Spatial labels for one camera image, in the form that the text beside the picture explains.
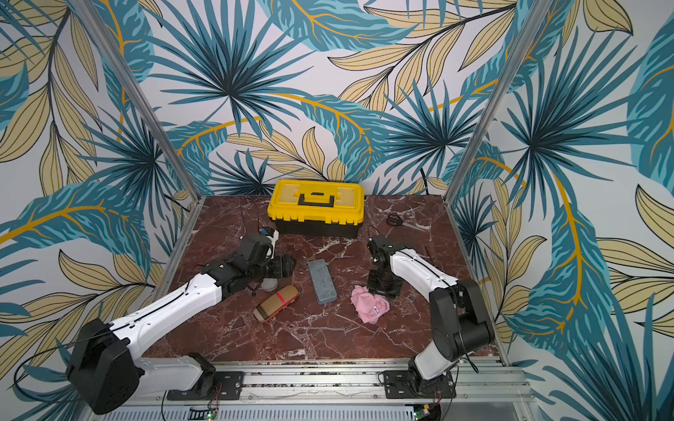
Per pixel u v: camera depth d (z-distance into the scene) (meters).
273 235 0.75
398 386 0.73
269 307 0.86
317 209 0.96
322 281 0.91
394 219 1.13
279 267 0.72
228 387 0.73
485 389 0.74
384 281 0.75
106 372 0.39
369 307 0.83
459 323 0.45
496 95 0.85
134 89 0.82
